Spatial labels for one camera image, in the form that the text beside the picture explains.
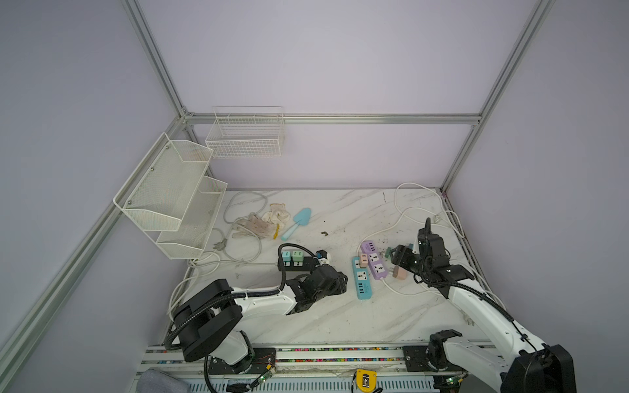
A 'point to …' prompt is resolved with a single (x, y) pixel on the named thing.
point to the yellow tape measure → (366, 380)
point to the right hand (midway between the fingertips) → (395, 253)
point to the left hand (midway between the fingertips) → (342, 280)
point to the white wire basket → (246, 131)
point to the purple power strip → (379, 269)
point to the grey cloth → (156, 381)
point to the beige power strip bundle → (264, 225)
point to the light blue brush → (302, 217)
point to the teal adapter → (286, 256)
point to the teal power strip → (362, 279)
